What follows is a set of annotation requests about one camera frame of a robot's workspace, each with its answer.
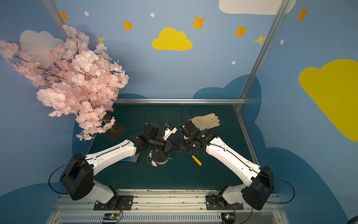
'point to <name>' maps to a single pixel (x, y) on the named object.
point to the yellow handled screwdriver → (196, 159)
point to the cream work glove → (205, 122)
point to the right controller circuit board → (228, 218)
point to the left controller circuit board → (111, 217)
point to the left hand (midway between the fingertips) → (179, 145)
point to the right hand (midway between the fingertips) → (181, 145)
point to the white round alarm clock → (157, 157)
